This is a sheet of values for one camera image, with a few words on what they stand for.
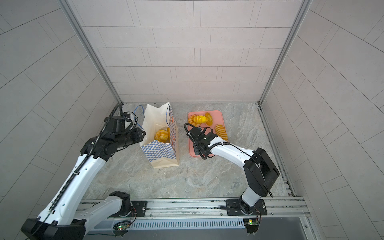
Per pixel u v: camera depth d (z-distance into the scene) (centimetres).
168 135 93
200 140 62
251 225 68
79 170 42
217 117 108
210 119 101
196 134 66
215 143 55
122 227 64
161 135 91
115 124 52
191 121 103
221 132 96
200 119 99
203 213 71
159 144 69
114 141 51
